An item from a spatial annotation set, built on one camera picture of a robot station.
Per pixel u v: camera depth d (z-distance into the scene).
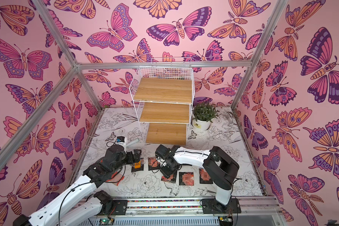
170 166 0.73
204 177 0.83
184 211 0.73
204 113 0.92
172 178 0.83
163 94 0.70
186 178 0.83
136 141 0.97
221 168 0.46
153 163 0.90
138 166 0.87
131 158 0.69
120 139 0.69
